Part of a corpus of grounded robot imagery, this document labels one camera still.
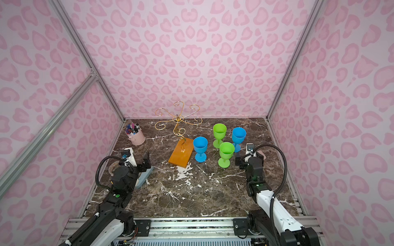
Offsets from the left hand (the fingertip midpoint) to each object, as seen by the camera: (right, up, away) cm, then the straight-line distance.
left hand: (140, 152), depth 80 cm
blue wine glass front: (+31, +3, +10) cm, 33 cm away
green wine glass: (+43, +11, +18) cm, 48 cm away
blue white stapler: (-1, -14, +6) cm, 16 cm away
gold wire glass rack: (+20, +18, -3) cm, 27 cm away
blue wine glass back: (+53, +8, +11) cm, 55 cm away
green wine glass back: (+46, 0, +10) cm, 47 cm away
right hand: (+57, 0, +5) cm, 57 cm away
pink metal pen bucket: (-10, +9, +17) cm, 22 cm away
